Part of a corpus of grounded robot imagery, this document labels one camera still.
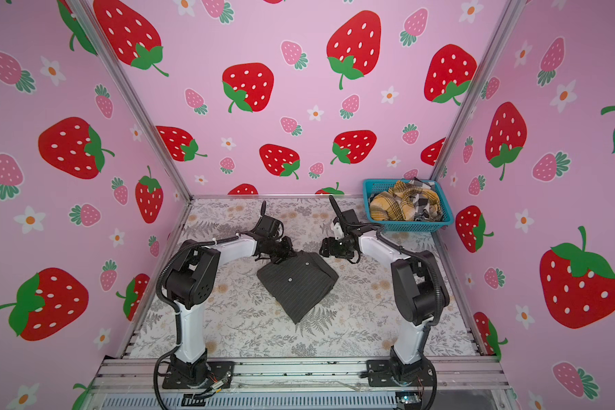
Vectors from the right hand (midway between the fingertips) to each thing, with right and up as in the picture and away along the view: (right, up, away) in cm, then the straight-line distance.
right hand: (325, 252), depth 94 cm
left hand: (-10, -1, +5) cm, 11 cm away
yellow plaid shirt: (+39, +20, +13) cm, 45 cm away
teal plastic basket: (+24, +28, +21) cm, 42 cm away
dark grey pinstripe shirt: (-10, -11, -6) cm, 16 cm away
